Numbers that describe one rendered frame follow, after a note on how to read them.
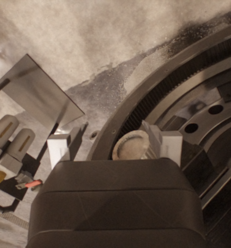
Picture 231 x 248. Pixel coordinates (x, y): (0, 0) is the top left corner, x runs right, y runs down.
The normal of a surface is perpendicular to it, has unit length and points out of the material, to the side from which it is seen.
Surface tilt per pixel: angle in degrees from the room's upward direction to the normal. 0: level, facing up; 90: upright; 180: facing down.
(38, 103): 0
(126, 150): 90
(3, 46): 0
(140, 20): 0
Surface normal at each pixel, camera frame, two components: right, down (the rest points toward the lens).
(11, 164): 0.81, -0.37
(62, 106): -0.11, 0.65
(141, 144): -0.57, -0.65
